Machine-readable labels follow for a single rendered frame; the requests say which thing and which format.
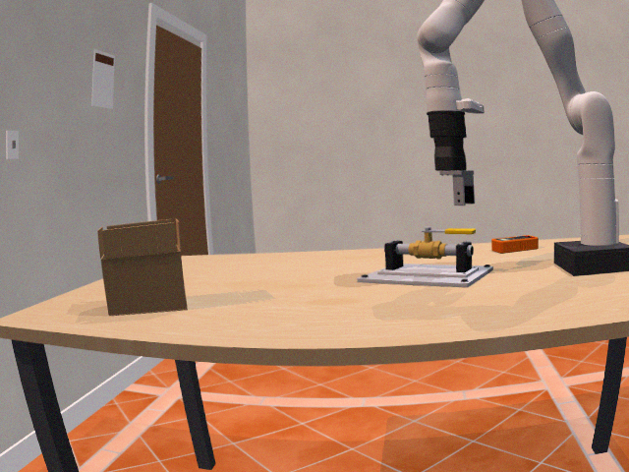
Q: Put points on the brown cardboard box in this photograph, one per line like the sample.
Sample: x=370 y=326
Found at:
x=137 y=279

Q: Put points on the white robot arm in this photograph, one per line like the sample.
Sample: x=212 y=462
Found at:
x=598 y=207

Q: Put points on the orange rectangular block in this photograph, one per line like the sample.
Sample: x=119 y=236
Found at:
x=515 y=244

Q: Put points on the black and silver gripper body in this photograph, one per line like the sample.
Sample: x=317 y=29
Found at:
x=447 y=126

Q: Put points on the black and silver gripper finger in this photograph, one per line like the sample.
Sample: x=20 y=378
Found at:
x=458 y=186
x=469 y=186

